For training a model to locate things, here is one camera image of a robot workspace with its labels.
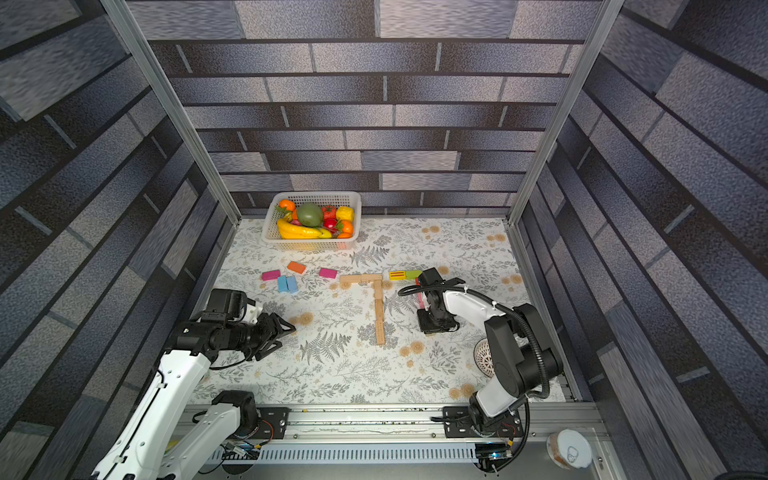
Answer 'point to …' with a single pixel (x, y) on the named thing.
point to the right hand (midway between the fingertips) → (430, 326)
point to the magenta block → (328, 273)
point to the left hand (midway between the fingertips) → (291, 332)
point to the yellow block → (397, 275)
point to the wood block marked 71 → (379, 311)
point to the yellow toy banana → (289, 230)
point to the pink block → (420, 300)
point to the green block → (413, 274)
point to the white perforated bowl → (483, 358)
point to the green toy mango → (309, 214)
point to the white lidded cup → (569, 449)
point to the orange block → (299, 268)
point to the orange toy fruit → (288, 204)
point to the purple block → (271, 275)
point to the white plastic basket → (270, 233)
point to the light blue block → (282, 285)
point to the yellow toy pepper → (345, 213)
